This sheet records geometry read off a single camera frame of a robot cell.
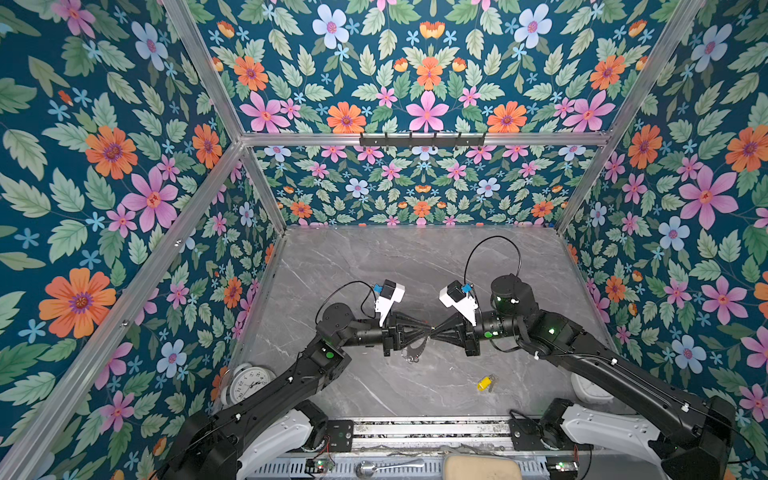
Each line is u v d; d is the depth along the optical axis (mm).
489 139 1870
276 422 566
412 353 705
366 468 676
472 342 559
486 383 821
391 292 593
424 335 619
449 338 623
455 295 562
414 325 616
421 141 926
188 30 702
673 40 716
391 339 583
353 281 534
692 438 388
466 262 1107
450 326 608
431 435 750
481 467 652
